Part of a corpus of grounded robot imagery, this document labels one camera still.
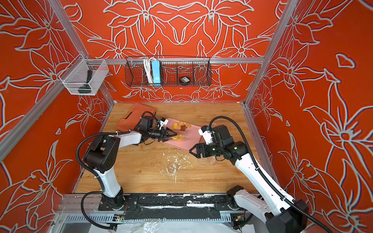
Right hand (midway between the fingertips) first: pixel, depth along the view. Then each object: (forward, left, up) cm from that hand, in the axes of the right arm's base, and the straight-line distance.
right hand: (195, 148), depth 72 cm
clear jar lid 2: (-3, +13, -20) cm, 24 cm away
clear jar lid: (+1, -5, -20) cm, 21 cm away
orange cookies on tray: (+28, +10, -18) cm, 35 cm away
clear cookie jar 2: (+2, -11, -20) cm, 23 cm away
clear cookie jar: (+14, +8, -10) cm, 19 cm away
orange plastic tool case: (+30, +44, -14) cm, 56 cm away
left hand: (+13, +12, -9) cm, 20 cm away
